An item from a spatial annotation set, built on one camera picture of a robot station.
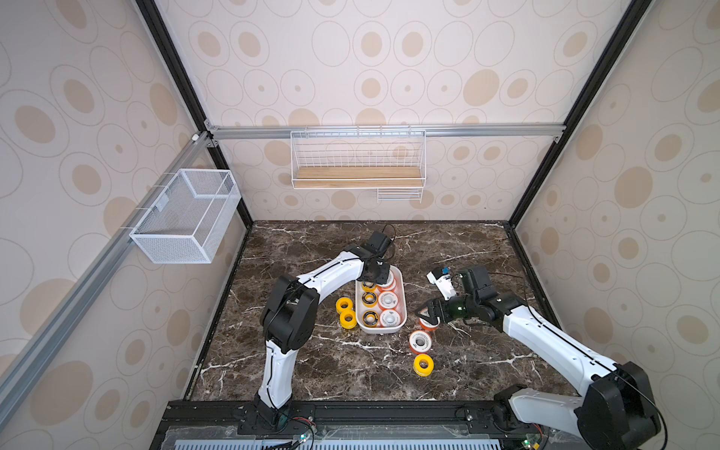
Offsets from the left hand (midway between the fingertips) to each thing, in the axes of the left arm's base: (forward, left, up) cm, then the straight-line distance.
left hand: (386, 273), depth 93 cm
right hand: (-16, -10, +4) cm, 19 cm away
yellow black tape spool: (-1, +6, -8) cm, 10 cm away
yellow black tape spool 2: (-5, +5, -8) cm, 11 cm away
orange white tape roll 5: (-20, -10, -8) cm, 24 cm away
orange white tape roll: (-4, -1, -1) cm, 4 cm away
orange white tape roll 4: (-15, -14, -8) cm, 22 cm away
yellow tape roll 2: (-15, +12, -8) cm, 21 cm away
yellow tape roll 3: (-27, -10, -8) cm, 30 cm away
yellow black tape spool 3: (-12, +5, -8) cm, 16 cm away
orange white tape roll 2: (-6, -1, -7) cm, 10 cm away
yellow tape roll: (-8, +14, -8) cm, 18 cm away
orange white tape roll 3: (-13, -1, -8) cm, 15 cm away
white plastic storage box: (-9, +1, -8) cm, 12 cm away
